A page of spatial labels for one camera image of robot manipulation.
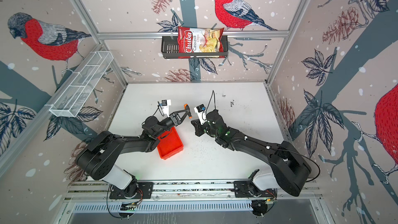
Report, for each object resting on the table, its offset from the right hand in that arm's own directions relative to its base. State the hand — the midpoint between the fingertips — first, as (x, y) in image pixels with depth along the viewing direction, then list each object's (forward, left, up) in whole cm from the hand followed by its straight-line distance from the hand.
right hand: (189, 125), depth 80 cm
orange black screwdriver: (+6, +1, +7) cm, 9 cm away
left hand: (+2, 0, +8) cm, 8 cm away
